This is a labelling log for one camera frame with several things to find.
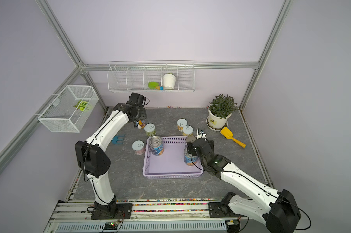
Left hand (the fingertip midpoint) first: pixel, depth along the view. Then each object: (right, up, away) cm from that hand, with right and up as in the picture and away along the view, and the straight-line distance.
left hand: (139, 115), depth 88 cm
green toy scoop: (+6, +22, +11) cm, 25 cm away
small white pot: (+18, +23, +4) cm, 29 cm away
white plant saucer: (+51, -9, +17) cm, 55 cm away
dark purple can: (+31, -15, +2) cm, 34 cm away
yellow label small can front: (+30, -10, +12) cm, 34 cm away
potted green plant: (+51, +5, +8) cm, 52 cm away
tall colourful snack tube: (0, -6, +5) cm, 8 cm away
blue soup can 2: (+29, -24, -5) cm, 38 cm away
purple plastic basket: (+19, -31, +3) cm, 36 cm away
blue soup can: (+10, -17, 0) cm, 20 cm away
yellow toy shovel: (+59, -13, +15) cm, 63 cm away
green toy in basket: (-31, +6, -8) cm, 32 cm away
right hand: (+34, -14, -7) cm, 38 cm away
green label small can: (+4, -9, +14) cm, 17 cm away
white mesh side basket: (-39, +3, -5) cm, 39 cm away
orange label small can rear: (+25, -5, +17) cm, 31 cm away
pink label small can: (-2, -19, +4) cm, 20 cm away
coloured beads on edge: (+32, -47, -9) cm, 57 cm away
